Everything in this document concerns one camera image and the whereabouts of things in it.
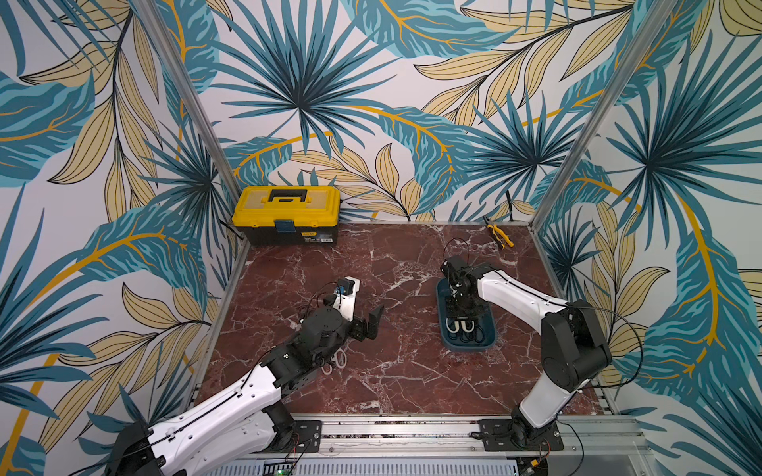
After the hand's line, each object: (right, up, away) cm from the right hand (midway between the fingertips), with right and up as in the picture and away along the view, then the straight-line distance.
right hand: (457, 315), depth 90 cm
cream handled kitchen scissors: (+1, -2, -2) cm, 3 cm away
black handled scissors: (+6, -6, +1) cm, 9 cm away
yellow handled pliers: (+23, +25, +26) cm, 43 cm away
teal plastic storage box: (+9, 0, -1) cm, 9 cm away
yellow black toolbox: (-55, +32, +11) cm, 64 cm away
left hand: (-28, +6, -16) cm, 32 cm away
